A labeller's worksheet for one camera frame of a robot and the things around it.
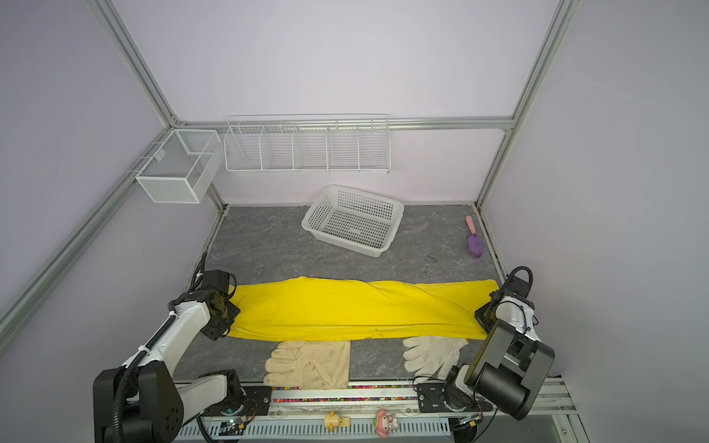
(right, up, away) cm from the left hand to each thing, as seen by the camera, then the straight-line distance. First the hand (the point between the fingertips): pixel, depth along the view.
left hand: (227, 324), depth 83 cm
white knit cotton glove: (+60, -9, -2) cm, 60 cm away
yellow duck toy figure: (+34, -19, -15) cm, 42 cm away
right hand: (+81, -1, +3) cm, 81 cm away
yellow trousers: (+28, +3, +6) cm, 29 cm away
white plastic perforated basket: (+39, +33, +32) cm, 61 cm away
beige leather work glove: (+26, -10, -4) cm, 28 cm away
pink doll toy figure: (+47, -20, -15) cm, 53 cm away
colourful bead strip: (+37, -18, -8) cm, 42 cm away
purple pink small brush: (+85, +24, +22) cm, 91 cm away
